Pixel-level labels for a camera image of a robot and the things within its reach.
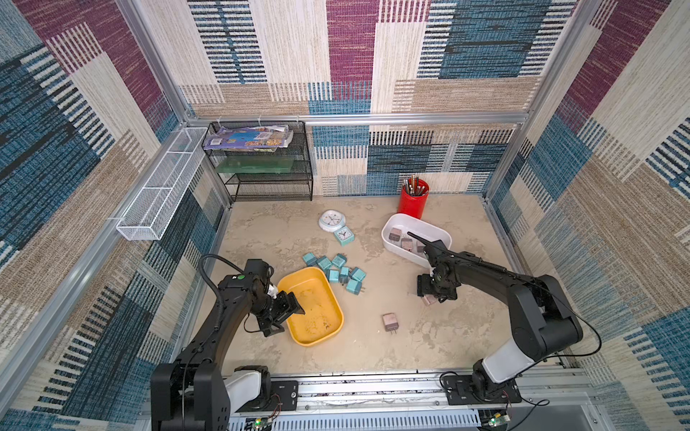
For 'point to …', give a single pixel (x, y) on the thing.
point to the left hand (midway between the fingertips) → (296, 317)
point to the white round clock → (331, 219)
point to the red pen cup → (413, 197)
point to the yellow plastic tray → (322, 320)
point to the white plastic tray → (414, 226)
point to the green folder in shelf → (252, 163)
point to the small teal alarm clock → (344, 235)
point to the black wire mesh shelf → (286, 187)
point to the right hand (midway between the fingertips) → (433, 296)
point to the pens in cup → (411, 186)
